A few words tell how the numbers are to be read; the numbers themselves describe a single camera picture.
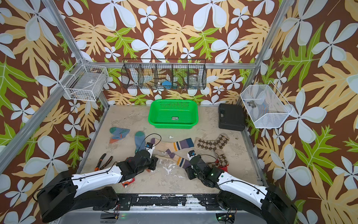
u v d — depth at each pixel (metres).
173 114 1.15
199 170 0.63
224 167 0.85
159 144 0.73
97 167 0.86
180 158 0.91
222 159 0.86
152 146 0.76
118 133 1.01
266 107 0.84
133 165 0.65
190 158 0.76
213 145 0.95
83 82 0.85
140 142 0.98
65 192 0.41
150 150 0.75
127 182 0.79
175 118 1.11
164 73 0.97
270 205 0.41
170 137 1.01
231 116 1.11
